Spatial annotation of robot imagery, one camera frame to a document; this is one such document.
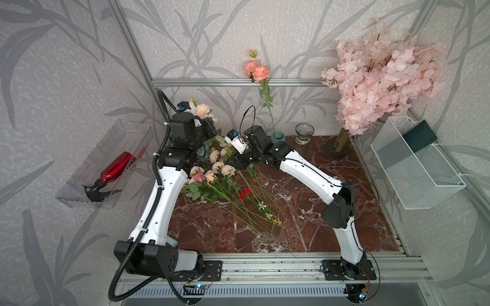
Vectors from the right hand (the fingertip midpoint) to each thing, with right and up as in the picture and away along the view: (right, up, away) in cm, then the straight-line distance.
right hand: (229, 157), depth 78 cm
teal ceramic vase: (+22, +11, +20) cm, 31 cm away
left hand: (-4, +14, -7) cm, 17 cm away
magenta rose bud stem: (-17, -10, +16) cm, 26 cm away
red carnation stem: (+6, -18, +14) cm, 23 cm away
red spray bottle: (-39, -10, -19) cm, 44 cm away
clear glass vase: (+36, +14, +21) cm, 44 cm away
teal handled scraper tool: (-25, -36, +2) cm, 43 cm away
